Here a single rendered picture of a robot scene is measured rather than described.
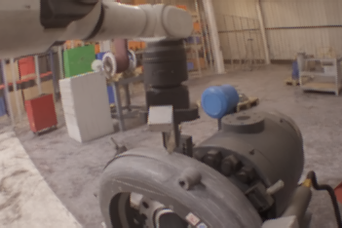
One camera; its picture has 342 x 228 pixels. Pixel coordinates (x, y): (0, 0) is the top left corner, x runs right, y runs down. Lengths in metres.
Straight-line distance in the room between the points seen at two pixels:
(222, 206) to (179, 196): 0.11
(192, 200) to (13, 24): 0.54
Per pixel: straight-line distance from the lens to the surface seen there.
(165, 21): 0.45
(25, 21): 0.27
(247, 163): 0.95
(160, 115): 0.50
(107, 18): 0.37
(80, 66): 7.99
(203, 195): 0.63
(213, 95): 1.35
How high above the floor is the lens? 1.24
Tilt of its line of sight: 13 degrees down
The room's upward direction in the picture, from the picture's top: 8 degrees counter-clockwise
